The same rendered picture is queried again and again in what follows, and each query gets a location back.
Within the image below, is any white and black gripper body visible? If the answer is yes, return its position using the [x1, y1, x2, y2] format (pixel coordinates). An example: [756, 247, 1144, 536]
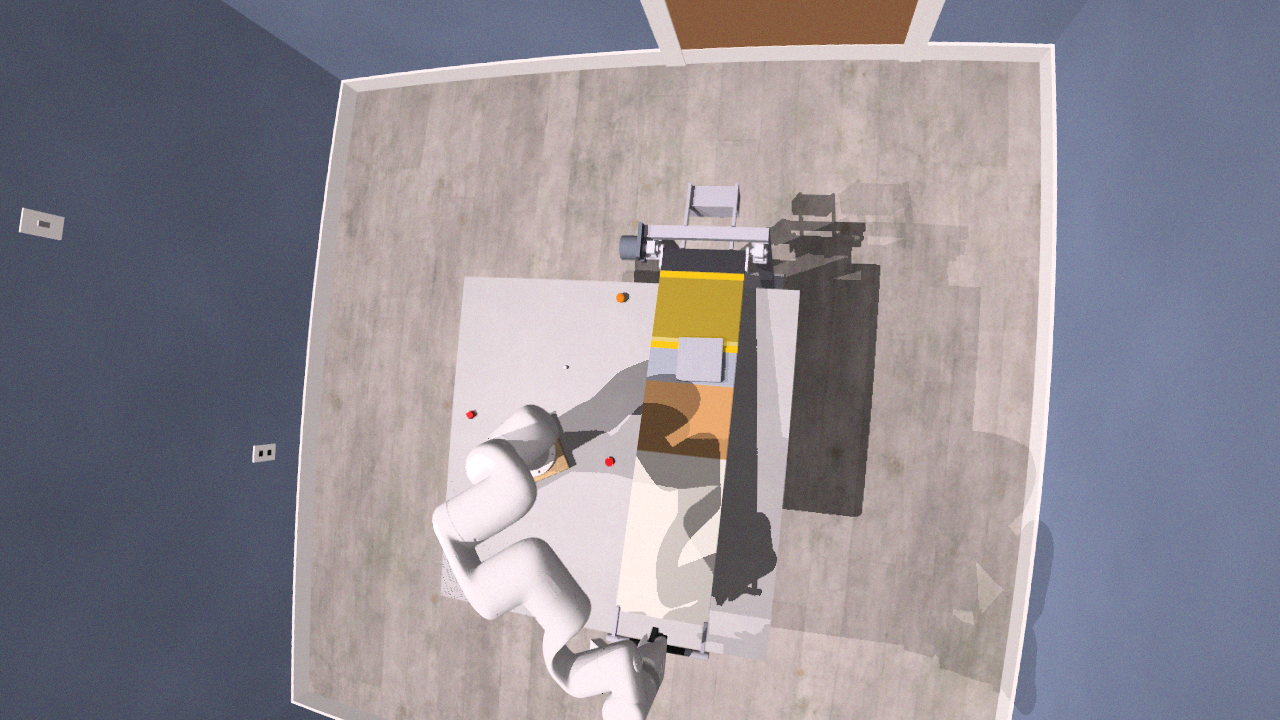
[637, 634, 667, 683]

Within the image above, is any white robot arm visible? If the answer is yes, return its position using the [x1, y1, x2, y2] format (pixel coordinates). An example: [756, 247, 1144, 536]
[433, 404, 660, 720]

